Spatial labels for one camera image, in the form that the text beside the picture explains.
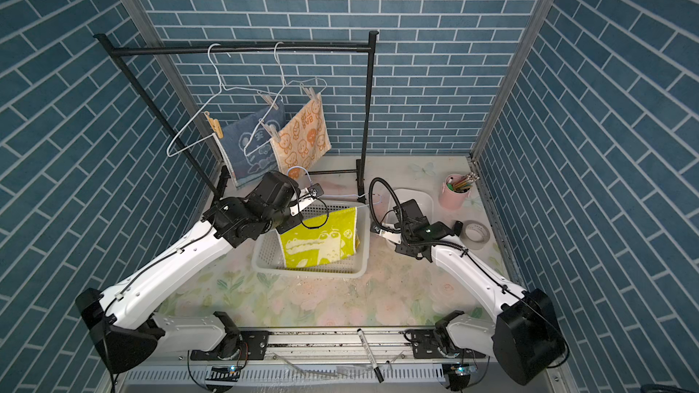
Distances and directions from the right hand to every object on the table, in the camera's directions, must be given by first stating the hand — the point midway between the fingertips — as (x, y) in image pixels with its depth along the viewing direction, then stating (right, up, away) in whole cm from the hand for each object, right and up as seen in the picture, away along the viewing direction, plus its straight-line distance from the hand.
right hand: (407, 231), depth 85 cm
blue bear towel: (-52, +28, +2) cm, 59 cm away
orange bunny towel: (-33, +29, +2) cm, 44 cm away
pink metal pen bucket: (+18, +10, +14) cm, 25 cm away
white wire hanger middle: (-43, +51, +13) cm, 68 cm away
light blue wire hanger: (-14, +10, +22) cm, 28 cm away
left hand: (-31, +10, -11) cm, 35 cm away
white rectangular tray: (+8, +9, +17) cm, 21 cm away
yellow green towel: (-28, -2, -2) cm, 28 cm away
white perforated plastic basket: (-45, -10, +1) cm, 46 cm away
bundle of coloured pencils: (+21, +15, +8) cm, 27 cm away
